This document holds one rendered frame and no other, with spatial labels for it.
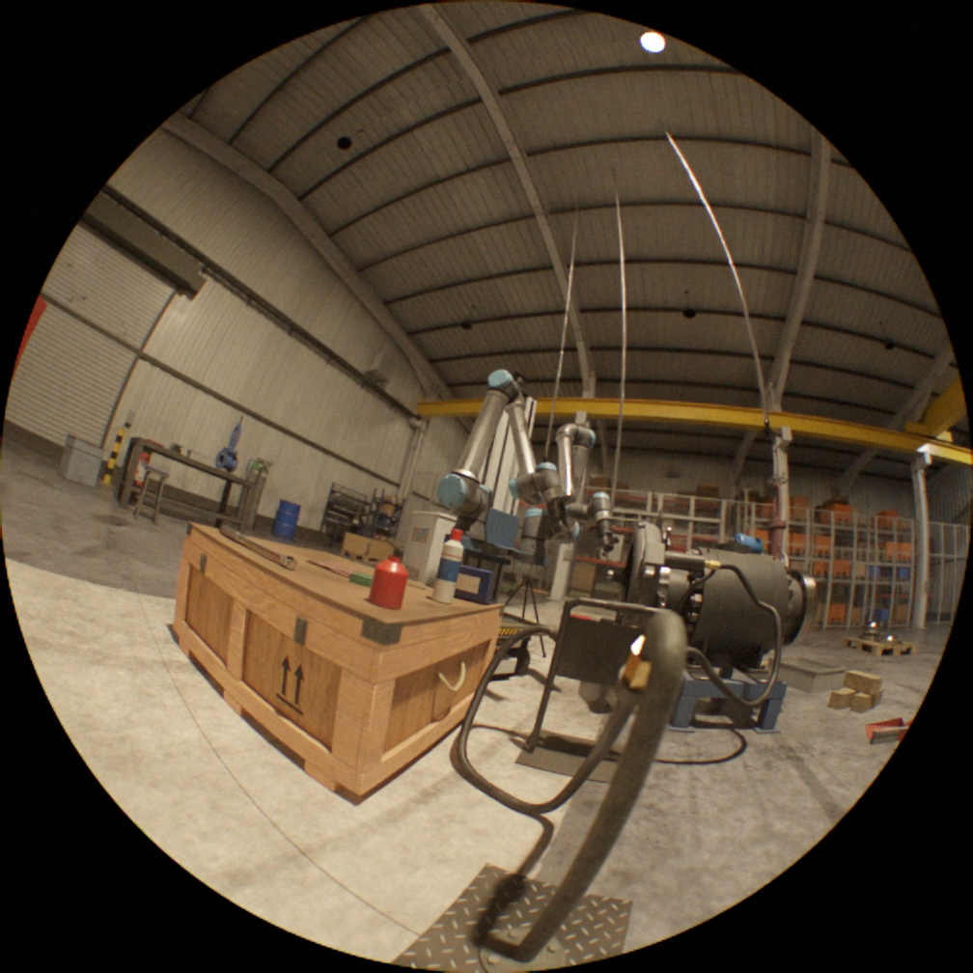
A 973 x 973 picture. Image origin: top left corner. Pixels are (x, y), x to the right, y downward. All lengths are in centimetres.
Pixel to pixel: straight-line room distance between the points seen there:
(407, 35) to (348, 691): 863
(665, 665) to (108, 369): 844
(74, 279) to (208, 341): 379
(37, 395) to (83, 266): 261
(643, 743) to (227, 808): 74
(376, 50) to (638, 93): 490
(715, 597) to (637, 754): 145
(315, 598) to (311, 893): 60
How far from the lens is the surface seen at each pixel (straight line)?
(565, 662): 113
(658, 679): 33
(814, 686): 292
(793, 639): 217
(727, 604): 179
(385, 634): 65
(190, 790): 87
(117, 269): 900
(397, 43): 849
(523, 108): 814
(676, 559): 156
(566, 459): 197
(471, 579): 121
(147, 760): 93
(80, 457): 583
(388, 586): 76
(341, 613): 72
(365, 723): 73
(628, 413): 1008
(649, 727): 35
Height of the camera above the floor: 62
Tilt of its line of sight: 12 degrees up
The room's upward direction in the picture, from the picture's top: 12 degrees clockwise
